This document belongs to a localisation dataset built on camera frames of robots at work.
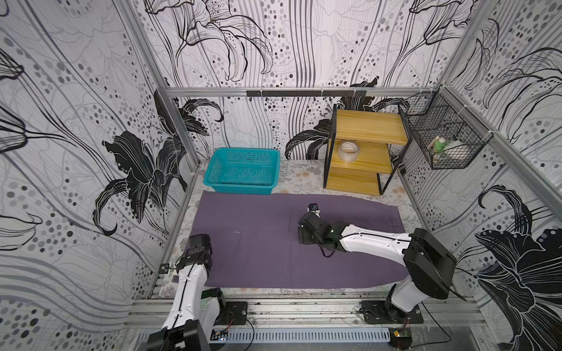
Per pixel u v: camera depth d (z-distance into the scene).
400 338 0.70
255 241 0.89
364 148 1.01
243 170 1.15
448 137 0.82
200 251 0.65
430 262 0.44
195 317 0.43
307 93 0.91
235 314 0.73
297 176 1.14
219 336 0.72
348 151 0.99
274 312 0.75
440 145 0.78
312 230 0.66
